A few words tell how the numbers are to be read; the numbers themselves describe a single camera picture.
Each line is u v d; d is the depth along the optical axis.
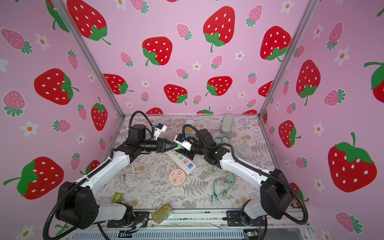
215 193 0.82
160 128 0.73
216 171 0.90
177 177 0.86
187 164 0.90
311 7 0.69
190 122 1.09
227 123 1.13
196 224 0.73
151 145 0.69
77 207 0.41
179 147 0.74
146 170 0.90
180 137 0.64
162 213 0.73
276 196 0.42
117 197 0.80
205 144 0.59
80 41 0.79
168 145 0.73
